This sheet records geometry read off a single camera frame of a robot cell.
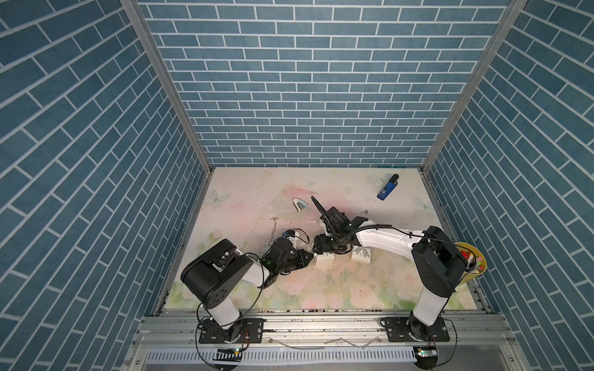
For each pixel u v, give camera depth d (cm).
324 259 85
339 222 71
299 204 105
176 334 74
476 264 76
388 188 111
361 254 88
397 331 74
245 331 72
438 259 50
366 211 105
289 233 85
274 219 102
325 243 80
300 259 80
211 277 47
